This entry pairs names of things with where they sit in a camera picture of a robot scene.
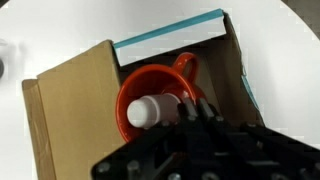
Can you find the white plastic cylinder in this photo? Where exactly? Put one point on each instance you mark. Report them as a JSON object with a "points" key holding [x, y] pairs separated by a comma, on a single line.
{"points": [[146, 110]]}

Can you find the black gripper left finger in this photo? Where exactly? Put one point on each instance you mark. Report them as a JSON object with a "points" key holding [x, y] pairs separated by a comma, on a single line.
{"points": [[188, 111]]}

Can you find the clear plastic cup dark contents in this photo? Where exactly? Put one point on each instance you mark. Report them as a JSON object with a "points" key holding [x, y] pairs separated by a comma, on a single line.
{"points": [[2, 66]]}

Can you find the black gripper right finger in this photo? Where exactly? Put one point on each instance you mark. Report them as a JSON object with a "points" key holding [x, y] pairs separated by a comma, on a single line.
{"points": [[206, 111]]}

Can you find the teal printed cardboard box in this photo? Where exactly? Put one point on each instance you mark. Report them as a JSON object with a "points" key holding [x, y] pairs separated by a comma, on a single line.
{"points": [[76, 110]]}

